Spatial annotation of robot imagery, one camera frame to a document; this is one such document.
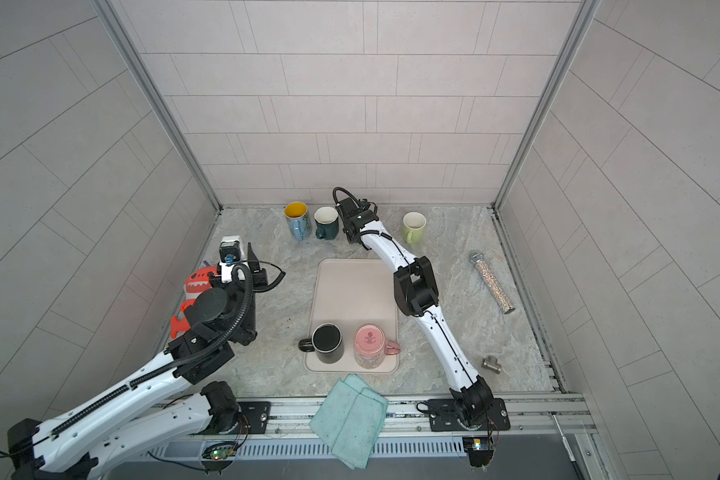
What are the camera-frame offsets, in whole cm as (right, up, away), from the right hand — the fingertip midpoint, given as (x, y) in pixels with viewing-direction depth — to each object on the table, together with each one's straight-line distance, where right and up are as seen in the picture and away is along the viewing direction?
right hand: (364, 233), depth 107 cm
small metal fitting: (+35, -34, -29) cm, 56 cm away
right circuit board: (+28, -49, -39) cm, 68 cm away
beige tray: (-3, -18, -15) cm, 24 cm away
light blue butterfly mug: (-22, +5, -7) cm, 24 cm away
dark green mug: (-13, +5, -7) cm, 15 cm away
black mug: (-8, -27, -33) cm, 43 cm away
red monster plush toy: (-48, -14, -21) cm, 54 cm away
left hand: (-23, -1, -43) cm, 49 cm away
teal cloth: (-2, -44, -36) cm, 57 cm away
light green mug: (+17, +4, -6) cm, 19 cm away
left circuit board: (-31, -48, -42) cm, 71 cm away
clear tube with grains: (+42, -20, -18) cm, 50 cm away
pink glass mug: (+3, -27, -34) cm, 44 cm away
